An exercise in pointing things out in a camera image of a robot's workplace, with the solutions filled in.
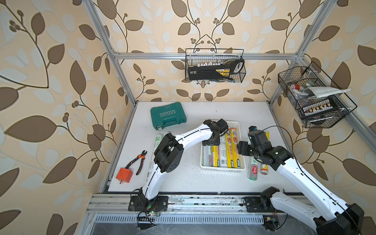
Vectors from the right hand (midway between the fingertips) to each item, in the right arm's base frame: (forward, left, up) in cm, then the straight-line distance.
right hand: (242, 146), depth 79 cm
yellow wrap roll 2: (+8, +4, -11) cm, 15 cm away
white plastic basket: (+21, 0, -8) cm, 23 cm away
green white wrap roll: (+2, +9, -11) cm, 14 cm away
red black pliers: (+3, +59, -14) cm, 61 cm away
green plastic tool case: (+33, +45, -10) cm, 57 cm away
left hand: (+6, +14, -8) cm, 17 cm away
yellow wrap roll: (-4, +2, -11) cm, 12 cm away
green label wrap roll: (-1, +19, -10) cm, 22 cm away
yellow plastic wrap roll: (+4, +13, -11) cm, 18 cm away
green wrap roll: (-7, -8, -11) cm, 15 cm away
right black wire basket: (+30, -33, +20) cm, 49 cm away
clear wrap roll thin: (+18, +46, -12) cm, 51 cm away
